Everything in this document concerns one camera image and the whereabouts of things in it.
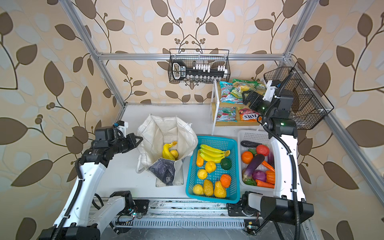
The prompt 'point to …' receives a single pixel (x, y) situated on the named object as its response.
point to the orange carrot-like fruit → (200, 161)
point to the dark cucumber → (248, 144)
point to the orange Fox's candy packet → (250, 114)
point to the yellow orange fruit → (210, 166)
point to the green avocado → (226, 163)
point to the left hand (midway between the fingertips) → (142, 137)
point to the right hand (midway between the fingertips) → (251, 97)
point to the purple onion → (260, 175)
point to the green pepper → (250, 182)
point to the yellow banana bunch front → (166, 152)
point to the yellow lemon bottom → (198, 189)
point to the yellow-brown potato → (208, 187)
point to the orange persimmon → (225, 180)
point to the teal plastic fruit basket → (221, 143)
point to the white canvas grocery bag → (157, 131)
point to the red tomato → (262, 149)
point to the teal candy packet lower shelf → (226, 114)
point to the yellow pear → (219, 190)
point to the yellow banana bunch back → (209, 153)
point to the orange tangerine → (247, 157)
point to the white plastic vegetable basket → (262, 137)
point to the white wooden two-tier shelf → (216, 103)
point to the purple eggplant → (254, 162)
